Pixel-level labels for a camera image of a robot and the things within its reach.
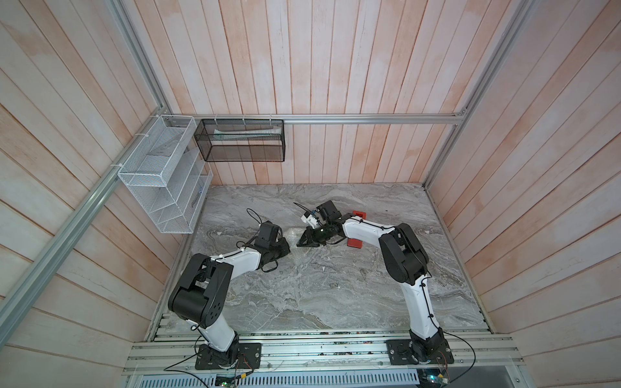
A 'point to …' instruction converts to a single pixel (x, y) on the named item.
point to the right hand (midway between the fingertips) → (298, 244)
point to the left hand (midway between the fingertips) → (289, 249)
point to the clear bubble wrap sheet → (293, 236)
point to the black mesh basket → (242, 140)
